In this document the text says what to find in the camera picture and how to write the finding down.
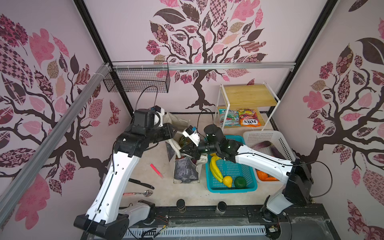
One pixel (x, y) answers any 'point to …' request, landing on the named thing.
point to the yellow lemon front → (227, 181)
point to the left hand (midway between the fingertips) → (175, 131)
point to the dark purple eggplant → (276, 153)
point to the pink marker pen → (159, 173)
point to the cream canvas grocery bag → (186, 169)
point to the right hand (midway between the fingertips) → (181, 148)
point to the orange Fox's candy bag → (249, 117)
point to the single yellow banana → (215, 170)
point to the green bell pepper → (240, 182)
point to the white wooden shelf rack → (245, 105)
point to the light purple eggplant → (262, 144)
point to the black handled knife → (138, 182)
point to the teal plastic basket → (231, 169)
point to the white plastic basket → (250, 138)
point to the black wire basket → (138, 80)
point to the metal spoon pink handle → (147, 193)
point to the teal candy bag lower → (232, 119)
